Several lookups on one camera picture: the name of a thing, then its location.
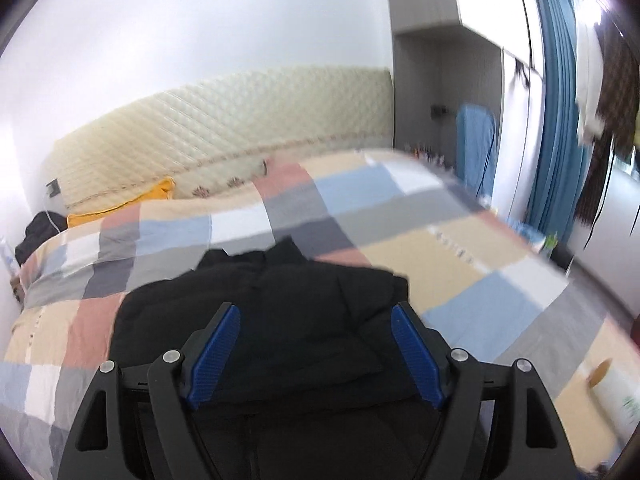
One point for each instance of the grey white wardrobe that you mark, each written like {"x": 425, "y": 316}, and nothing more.
{"x": 452, "y": 53}

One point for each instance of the plaid checkered duvet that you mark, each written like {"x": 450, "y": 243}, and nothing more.
{"x": 470, "y": 277}

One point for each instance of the beige floral pillow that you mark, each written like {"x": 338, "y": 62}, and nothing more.
{"x": 218, "y": 177}

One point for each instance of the blue curtain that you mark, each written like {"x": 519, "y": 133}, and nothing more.
{"x": 562, "y": 161}

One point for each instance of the black puffer jacket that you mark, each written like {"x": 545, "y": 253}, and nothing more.
{"x": 315, "y": 386}

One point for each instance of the cream quilted headboard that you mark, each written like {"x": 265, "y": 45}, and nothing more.
{"x": 300, "y": 111}

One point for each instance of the black wall socket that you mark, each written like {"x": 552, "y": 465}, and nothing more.
{"x": 53, "y": 188}

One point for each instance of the brown cardboard box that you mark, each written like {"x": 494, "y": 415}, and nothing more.
{"x": 17, "y": 289}

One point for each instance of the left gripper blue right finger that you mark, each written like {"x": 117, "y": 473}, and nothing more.
{"x": 496, "y": 421}

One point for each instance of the small green plant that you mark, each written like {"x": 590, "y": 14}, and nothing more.
{"x": 550, "y": 242}

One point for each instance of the dark hanging garment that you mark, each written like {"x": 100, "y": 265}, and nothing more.
{"x": 616, "y": 111}

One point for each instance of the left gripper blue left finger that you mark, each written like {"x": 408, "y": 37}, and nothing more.
{"x": 106, "y": 440}

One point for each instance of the white printed bag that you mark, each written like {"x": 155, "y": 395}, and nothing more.
{"x": 616, "y": 393}

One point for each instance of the yellow pillow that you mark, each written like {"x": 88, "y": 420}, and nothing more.
{"x": 163, "y": 190}

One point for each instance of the black clothes pile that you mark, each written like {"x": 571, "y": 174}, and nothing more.
{"x": 45, "y": 225}

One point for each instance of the white spray bottle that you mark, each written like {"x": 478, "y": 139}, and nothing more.
{"x": 7, "y": 257}

